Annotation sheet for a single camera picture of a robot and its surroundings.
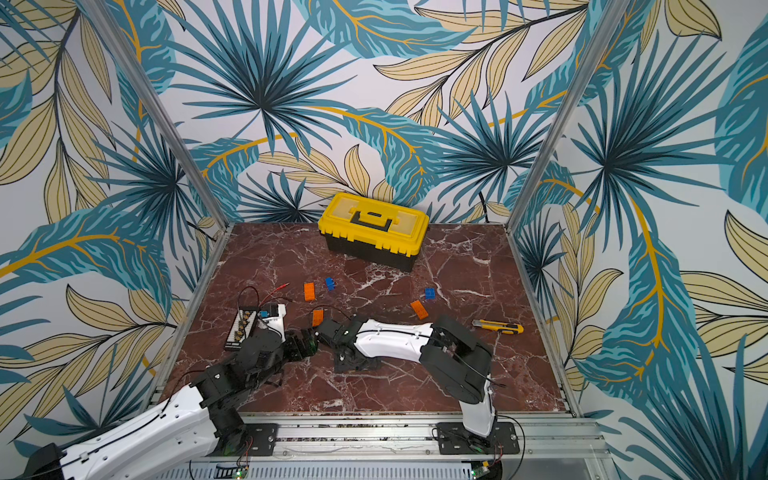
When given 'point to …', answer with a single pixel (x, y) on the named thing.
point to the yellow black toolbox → (384, 233)
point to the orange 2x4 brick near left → (318, 317)
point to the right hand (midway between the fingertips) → (352, 365)
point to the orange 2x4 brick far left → (310, 293)
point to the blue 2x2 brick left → (330, 283)
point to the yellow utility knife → (507, 328)
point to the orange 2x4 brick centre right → (419, 309)
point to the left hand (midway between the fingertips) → (308, 335)
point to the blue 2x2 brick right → (430, 293)
